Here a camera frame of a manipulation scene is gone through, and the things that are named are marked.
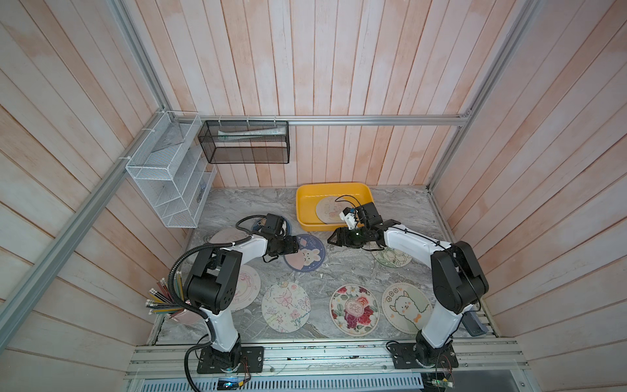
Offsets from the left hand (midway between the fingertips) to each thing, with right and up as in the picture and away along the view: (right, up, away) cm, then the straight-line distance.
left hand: (292, 250), depth 97 cm
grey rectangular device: (+60, -21, -19) cm, 67 cm away
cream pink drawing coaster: (+16, +17, +14) cm, 27 cm away
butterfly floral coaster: (-1, -18, -13) cm, 22 cm away
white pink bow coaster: (-16, -13, -9) cm, 22 cm away
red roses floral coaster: (+23, -19, -13) cm, 32 cm away
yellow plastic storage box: (+7, +24, +21) cm, 32 cm away
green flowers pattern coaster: (+40, -3, -2) cm, 40 cm away
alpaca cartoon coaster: (+41, -18, -13) cm, 47 cm away
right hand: (+16, +5, -5) cm, 18 cm away
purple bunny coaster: (+7, -2, 0) cm, 8 cm away
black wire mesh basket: (-21, +46, +7) cm, 51 cm away
